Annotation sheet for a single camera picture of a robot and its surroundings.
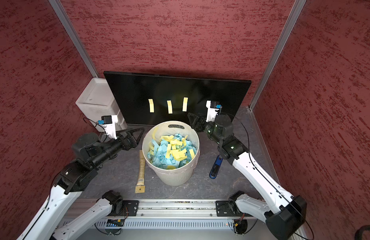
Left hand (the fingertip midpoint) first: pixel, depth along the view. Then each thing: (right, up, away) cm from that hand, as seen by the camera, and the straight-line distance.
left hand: (138, 133), depth 62 cm
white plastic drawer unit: (-37, +17, +28) cm, 49 cm away
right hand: (+22, +7, +7) cm, 24 cm away
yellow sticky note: (+12, +12, +9) cm, 19 cm away
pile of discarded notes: (+13, -10, +7) cm, 18 cm away
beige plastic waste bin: (+19, -26, +19) cm, 37 cm away
